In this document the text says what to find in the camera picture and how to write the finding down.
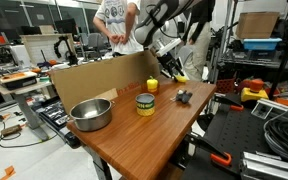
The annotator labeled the black tripod pole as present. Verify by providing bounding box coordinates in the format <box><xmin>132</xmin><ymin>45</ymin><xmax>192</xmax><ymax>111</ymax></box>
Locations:
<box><xmin>268</xmin><ymin>0</ymin><xmax>288</xmax><ymax>101</ymax></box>

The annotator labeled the yellow toy bell pepper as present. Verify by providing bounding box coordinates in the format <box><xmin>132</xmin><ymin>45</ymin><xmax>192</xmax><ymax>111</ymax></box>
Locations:
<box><xmin>146</xmin><ymin>75</ymin><xmax>159</xmax><ymax>92</ymax></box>

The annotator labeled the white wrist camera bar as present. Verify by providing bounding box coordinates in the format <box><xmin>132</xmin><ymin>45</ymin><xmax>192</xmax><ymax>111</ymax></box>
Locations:
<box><xmin>155</xmin><ymin>37</ymin><xmax>182</xmax><ymax>58</ymax></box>

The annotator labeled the black tray with orange sheet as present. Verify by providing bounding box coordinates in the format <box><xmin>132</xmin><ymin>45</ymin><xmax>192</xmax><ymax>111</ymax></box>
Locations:
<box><xmin>0</xmin><ymin>70</ymin><xmax>39</xmax><ymax>90</ymax></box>

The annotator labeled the silver aluminium extrusion block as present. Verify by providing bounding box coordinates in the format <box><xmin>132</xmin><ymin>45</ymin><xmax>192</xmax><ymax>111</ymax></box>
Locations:
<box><xmin>239</xmin><ymin>151</ymin><xmax>288</xmax><ymax>180</ymax></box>

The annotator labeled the grey height adjustable desk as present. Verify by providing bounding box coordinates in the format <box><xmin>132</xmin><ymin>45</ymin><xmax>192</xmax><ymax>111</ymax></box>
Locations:
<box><xmin>0</xmin><ymin>79</ymin><xmax>54</xmax><ymax>142</ymax></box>

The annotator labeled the yellow emergency stop button box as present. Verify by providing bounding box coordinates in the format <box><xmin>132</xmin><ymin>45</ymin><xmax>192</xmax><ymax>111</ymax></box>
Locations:
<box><xmin>240</xmin><ymin>78</ymin><xmax>270</xmax><ymax>103</ymax></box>

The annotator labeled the green yellow tin can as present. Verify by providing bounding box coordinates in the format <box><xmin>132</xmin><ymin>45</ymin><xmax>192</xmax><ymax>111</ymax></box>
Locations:
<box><xmin>135</xmin><ymin>93</ymin><xmax>156</xmax><ymax>117</ymax></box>

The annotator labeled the power brick with black cable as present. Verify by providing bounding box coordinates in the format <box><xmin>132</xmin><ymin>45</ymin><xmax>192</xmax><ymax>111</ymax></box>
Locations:
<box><xmin>0</xmin><ymin>123</ymin><xmax>59</xmax><ymax>149</ymax></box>

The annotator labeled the red plastic basket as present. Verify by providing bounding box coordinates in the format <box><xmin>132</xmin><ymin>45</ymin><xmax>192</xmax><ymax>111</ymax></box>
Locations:
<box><xmin>215</xmin><ymin>77</ymin><xmax>236</xmax><ymax>95</ymax></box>

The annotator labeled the grey office chair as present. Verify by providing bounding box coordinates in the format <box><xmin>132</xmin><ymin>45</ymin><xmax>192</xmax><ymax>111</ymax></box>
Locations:
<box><xmin>177</xmin><ymin>44</ymin><xmax>195</xmax><ymax>76</ymax></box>

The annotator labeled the beige upright board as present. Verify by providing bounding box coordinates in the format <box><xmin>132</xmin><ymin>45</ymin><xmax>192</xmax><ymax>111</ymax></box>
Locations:
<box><xmin>19</xmin><ymin>33</ymin><xmax>77</xmax><ymax>67</ymax></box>

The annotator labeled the person in black top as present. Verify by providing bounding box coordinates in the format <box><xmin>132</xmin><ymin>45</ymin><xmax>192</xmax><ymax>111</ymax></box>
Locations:
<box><xmin>180</xmin><ymin>0</ymin><xmax>217</xmax><ymax>83</ymax></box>

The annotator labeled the orange tape piece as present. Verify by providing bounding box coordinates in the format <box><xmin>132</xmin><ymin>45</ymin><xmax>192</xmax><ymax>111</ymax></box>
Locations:
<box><xmin>0</xmin><ymin>165</ymin><xmax>17</xmax><ymax>180</ymax></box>

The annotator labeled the black metal shelf rack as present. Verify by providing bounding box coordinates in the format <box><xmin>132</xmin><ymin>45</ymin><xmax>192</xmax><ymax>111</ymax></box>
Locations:
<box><xmin>213</xmin><ymin>0</ymin><xmax>288</xmax><ymax>84</ymax></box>

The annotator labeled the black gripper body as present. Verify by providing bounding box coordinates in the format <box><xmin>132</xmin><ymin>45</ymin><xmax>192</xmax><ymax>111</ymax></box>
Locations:
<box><xmin>157</xmin><ymin>51</ymin><xmax>182</xmax><ymax>74</ymax></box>

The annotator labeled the brown cardboard box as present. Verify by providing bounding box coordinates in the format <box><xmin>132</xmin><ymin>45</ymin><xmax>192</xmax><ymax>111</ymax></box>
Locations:
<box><xmin>235</xmin><ymin>11</ymin><xmax>281</xmax><ymax>40</ymax></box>

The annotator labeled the person in white t-shirt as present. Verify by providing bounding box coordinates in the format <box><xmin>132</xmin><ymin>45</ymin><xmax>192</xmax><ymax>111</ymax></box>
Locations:
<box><xmin>92</xmin><ymin>0</ymin><xmax>144</xmax><ymax>57</ymax></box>

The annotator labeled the black coiled cable bundle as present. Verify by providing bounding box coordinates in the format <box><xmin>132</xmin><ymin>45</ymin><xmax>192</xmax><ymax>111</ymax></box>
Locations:
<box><xmin>263</xmin><ymin>99</ymin><xmax>288</xmax><ymax>164</ymax></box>

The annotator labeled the grey black small toy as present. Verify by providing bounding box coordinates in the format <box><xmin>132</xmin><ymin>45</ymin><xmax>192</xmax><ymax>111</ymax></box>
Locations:
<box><xmin>170</xmin><ymin>89</ymin><xmax>194</xmax><ymax>105</ymax></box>

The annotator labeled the silver aluminium extrusion rail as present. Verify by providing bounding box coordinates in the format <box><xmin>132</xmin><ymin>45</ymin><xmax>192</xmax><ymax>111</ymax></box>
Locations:
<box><xmin>251</xmin><ymin>97</ymin><xmax>288</xmax><ymax>120</ymax></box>

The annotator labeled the large brown cardboard sheet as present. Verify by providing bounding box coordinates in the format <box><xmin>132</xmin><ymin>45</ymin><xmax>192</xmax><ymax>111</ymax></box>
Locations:
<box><xmin>49</xmin><ymin>49</ymin><xmax>161</xmax><ymax>115</ymax></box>

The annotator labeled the blue plastic bin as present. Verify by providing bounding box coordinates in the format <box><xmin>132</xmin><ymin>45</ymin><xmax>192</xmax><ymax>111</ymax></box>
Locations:
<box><xmin>242</xmin><ymin>37</ymin><xmax>283</xmax><ymax>52</ymax></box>

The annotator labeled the stainless steel pot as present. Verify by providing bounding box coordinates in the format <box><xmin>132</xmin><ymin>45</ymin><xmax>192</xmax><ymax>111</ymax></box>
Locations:
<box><xmin>68</xmin><ymin>97</ymin><xmax>116</xmax><ymax>132</ymax></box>

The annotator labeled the black computer monitor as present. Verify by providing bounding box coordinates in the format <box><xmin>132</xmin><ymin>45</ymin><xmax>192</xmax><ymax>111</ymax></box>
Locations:
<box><xmin>53</xmin><ymin>18</ymin><xmax>79</xmax><ymax>36</ymax></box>

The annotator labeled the black clamp with orange handle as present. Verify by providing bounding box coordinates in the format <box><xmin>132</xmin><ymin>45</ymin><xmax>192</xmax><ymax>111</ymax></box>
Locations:
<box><xmin>213</xmin><ymin>93</ymin><xmax>245</xmax><ymax>112</ymax></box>
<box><xmin>185</xmin><ymin>132</ymin><xmax>233</xmax><ymax>168</ymax></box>

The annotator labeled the black keyboard device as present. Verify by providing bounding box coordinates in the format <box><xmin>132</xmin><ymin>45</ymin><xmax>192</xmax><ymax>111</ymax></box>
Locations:
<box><xmin>31</xmin><ymin>95</ymin><xmax>82</xmax><ymax>150</ymax></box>

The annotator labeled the grey metal table leg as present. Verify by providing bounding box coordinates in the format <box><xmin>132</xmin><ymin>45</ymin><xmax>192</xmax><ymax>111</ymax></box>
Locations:
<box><xmin>82</xmin><ymin>145</ymin><xmax>114</xmax><ymax>180</ymax></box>

